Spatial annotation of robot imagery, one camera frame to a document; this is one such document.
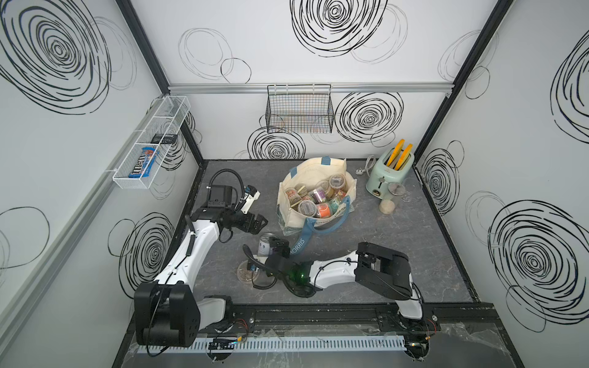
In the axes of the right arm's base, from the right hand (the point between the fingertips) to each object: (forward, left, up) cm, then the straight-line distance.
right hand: (272, 245), depth 85 cm
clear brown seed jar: (-11, +8, +1) cm, 14 cm away
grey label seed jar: (-3, +2, +3) cm, 5 cm away
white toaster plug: (+43, -39, -5) cm, 58 cm away
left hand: (+7, +7, +9) cm, 13 cm away
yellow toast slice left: (+37, -50, +14) cm, 64 cm away
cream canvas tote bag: (+19, -16, +7) cm, 26 cm away
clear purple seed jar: (+9, -13, +12) cm, 20 cm away
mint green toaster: (+28, -44, +8) cm, 53 cm away
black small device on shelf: (+25, +36, +30) cm, 53 cm away
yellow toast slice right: (+33, -52, +14) cm, 64 cm away
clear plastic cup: (+21, -48, +7) cm, 53 cm away
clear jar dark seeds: (+26, -25, +7) cm, 37 cm away
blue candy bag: (+12, +38, +31) cm, 51 cm away
